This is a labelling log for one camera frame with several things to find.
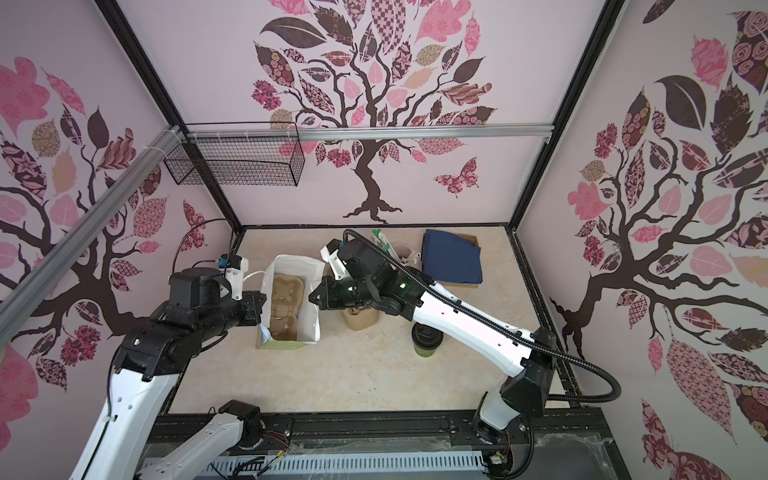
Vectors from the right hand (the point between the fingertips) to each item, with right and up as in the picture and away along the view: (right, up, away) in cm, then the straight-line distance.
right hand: (306, 295), depth 63 cm
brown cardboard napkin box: (+49, +14, +48) cm, 70 cm away
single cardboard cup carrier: (-13, -6, +23) cm, 28 cm away
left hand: (-11, -3, +4) cm, 12 cm away
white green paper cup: (+28, -19, +19) cm, 39 cm away
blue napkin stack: (+40, +8, +49) cm, 63 cm away
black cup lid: (+28, -13, +15) cm, 34 cm away
